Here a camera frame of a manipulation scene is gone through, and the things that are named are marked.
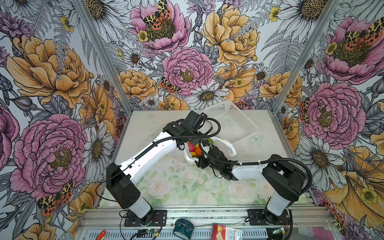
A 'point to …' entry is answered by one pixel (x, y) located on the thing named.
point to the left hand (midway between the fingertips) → (192, 137)
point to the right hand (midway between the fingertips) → (198, 159)
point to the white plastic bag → (194, 160)
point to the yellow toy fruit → (193, 153)
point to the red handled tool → (101, 235)
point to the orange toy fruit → (199, 152)
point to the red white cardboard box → (220, 232)
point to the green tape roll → (183, 229)
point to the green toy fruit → (210, 140)
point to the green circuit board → (149, 230)
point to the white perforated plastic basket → (235, 125)
